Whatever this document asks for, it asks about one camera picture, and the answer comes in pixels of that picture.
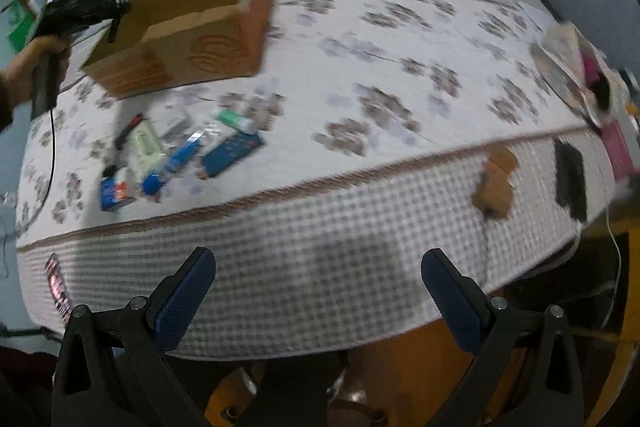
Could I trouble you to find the blue toothbrush package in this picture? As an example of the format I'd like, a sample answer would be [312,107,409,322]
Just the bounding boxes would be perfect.
[141,130,205,196]

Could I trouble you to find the dark blue box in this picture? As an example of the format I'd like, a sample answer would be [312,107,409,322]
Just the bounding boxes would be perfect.
[202,132,265,178]

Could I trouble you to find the green white glue stick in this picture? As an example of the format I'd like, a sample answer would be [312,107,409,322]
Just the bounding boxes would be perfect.
[214,109,258,134]

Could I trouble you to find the person's left hand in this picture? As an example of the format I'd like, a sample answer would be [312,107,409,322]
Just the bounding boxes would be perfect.
[1,36,70,112]

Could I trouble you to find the brown wooden block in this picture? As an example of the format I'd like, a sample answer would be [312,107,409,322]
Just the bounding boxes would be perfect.
[472,146,518,220]

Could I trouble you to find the smartphone with lit screen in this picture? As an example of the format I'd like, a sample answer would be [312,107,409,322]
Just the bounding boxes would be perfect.
[44,254,73,325]

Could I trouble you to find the small blue box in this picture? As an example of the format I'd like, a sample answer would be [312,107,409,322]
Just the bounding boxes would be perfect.
[100,176,134,211]

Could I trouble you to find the black red marker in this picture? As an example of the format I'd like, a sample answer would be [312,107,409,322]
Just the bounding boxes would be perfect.
[113,114,144,150]

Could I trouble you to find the brown cardboard box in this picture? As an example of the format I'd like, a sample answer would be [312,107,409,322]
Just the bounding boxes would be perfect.
[81,0,272,98]

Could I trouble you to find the white grey case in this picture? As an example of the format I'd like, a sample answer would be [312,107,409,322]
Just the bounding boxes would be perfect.
[154,107,191,141]

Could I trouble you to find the black phone on edge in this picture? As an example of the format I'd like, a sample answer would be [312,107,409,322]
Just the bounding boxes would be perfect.
[554,140,588,223]

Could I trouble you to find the light green wipes packet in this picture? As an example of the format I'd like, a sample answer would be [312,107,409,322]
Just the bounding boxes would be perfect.
[129,119,167,176]

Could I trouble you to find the floral white bed cover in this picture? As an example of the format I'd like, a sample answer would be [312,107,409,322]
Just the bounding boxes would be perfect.
[16,0,616,360]

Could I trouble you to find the pink book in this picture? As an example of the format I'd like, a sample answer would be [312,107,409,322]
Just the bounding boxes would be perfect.
[601,121,639,182]

